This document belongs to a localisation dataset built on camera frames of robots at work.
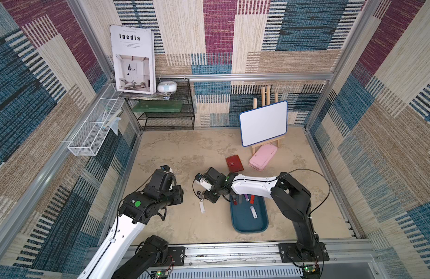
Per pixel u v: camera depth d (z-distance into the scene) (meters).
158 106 0.99
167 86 0.88
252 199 0.89
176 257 0.73
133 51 0.76
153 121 1.19
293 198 0.50
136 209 0.45
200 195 0.91
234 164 1.02
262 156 1.03
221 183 0.70
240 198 0.89
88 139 0.90
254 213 0.85
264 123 0.92
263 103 0.94
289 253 0.73
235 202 0.89
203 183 0.82
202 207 0.87
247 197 0.89
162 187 0.53
